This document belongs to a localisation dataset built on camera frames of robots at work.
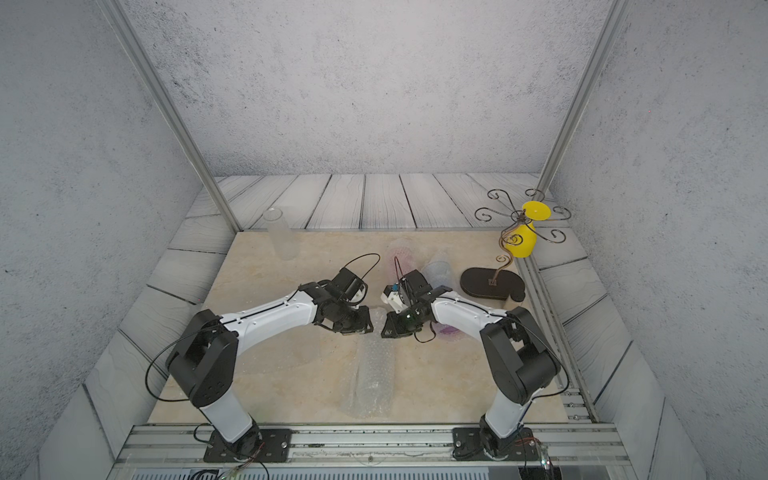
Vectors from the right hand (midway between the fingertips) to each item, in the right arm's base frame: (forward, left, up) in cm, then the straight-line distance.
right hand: (386, 334), depth 86 cm
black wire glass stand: (+21, -37, -5) cm, 43 cm away
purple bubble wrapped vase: (+21, -17, +1) cm, 27 cm away
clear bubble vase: (-16, +3, +2) cm, 17 cm away
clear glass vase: (+41, +41, -5) cm, 58 cm away
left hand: (0, +3, +1) cm, 3 cm away
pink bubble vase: (+30, -5, -2) cm, 31 cm away
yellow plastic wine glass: (+12, -34, +24) cm, 43 cm away
